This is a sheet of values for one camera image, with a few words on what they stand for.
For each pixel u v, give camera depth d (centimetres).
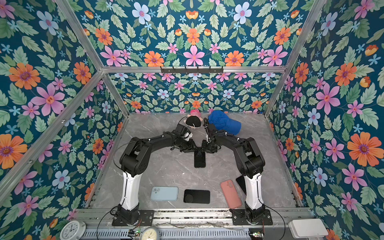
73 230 68
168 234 70
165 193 81
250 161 54
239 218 73
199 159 95
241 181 82
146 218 73
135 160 56
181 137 87
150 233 66
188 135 89
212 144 84
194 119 108
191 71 91
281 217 75
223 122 110
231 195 81
